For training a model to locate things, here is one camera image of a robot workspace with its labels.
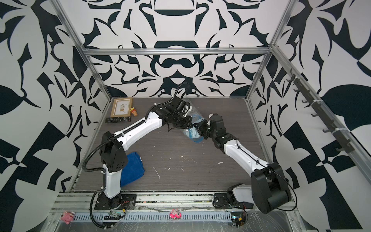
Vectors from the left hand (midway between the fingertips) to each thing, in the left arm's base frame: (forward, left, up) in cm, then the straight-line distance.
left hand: (192, 123), depth 82 cm
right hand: (+1, 0, 0) cm, 1 cm away
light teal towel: (-5, 0, -3) cm, 6 cm away
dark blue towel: (-20, +34, -16) cm, 42 cm away
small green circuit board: (-39, +38, -19) cm, 58 cm away
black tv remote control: (+17, +52, -17) cm, 57 cm away
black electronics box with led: (-43, -20, -20) cm, 52 cm away
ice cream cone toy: (+23, +41, -16) cm, 50 cm away
